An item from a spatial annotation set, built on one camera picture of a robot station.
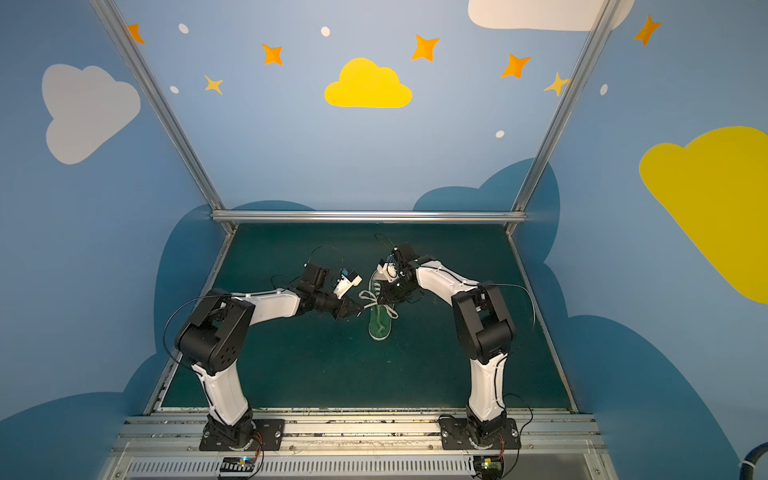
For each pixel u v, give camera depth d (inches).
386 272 34.0
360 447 28.9
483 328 20.5
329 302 33.0
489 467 28.9
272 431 29.5
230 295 22.0
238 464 28.6
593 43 29.2
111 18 27.2
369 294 37.9
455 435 29.4
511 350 21.5
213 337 19.7
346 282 33.9
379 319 36.3
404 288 32.3
